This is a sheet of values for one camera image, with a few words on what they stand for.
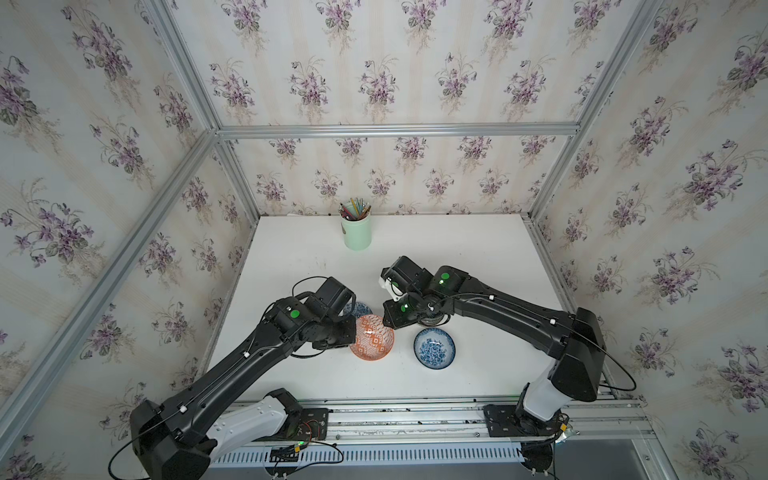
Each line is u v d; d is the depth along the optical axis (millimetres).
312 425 722
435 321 846
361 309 902
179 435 373
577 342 414
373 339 766
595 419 750
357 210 1045
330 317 594
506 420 732
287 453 711
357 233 1045
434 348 853
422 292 563
